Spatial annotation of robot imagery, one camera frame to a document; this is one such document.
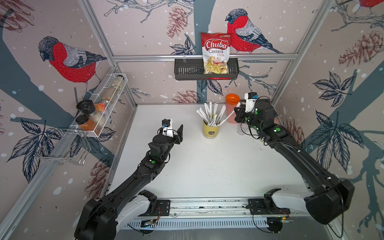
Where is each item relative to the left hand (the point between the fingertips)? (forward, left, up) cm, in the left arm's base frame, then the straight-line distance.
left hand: (179, 122), depth 77 cm
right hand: (+5, -28, +6) cm, 29 cm away
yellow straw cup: (+5, -17, -17) cm, 25 cm away
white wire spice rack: (+22, +37, +8) cm, 44 cm away
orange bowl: (+39, -38, -21) cm, 58 cm away
